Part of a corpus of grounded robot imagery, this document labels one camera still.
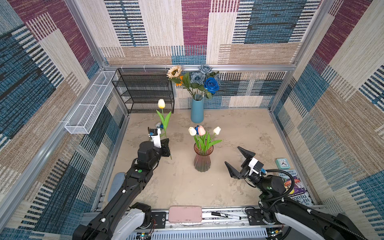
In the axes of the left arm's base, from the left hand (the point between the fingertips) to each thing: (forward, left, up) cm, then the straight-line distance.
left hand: (168, 137), depth 78 cm
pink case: (-31, -8, -22) cm, 39 cm away
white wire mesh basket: (+1, +39, +12) cm, 40 cm away
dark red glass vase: (-4, -18, -18) cm, 26 cm away
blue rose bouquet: (+29, -14, +12) cm, 35 cm away
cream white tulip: (-3, -13, +8) cm, 15 cm away
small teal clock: (-7, -66, -19) cm, 69 cm away
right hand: (-12, -30, +2) cm, 33 cm away
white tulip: (+2, -25, +3) cm, 25 cm away
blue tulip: (0, -15, +7) cm, 16 cm away
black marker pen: (-32, -29, -21) cm, 48 cm away
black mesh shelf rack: (+44, +23, -2) cm, 50 cm away
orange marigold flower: (+31, -6, +11) cm, 33 cm away
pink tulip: (-2, -17, +8) cm, 19 cm away
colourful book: (-23, -68, -19) cm, 74 cm away
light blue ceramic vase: (+30, -16, -14) cm, 37 cm away
